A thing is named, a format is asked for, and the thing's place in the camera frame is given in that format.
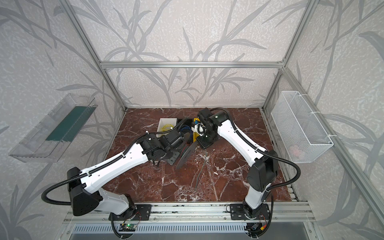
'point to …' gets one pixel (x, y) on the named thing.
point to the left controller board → (127, 227)
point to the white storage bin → (165, 121)
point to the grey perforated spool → (186, 155)
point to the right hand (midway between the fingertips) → (202, 141)
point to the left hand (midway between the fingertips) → (174, 151)
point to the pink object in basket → (296, 151)
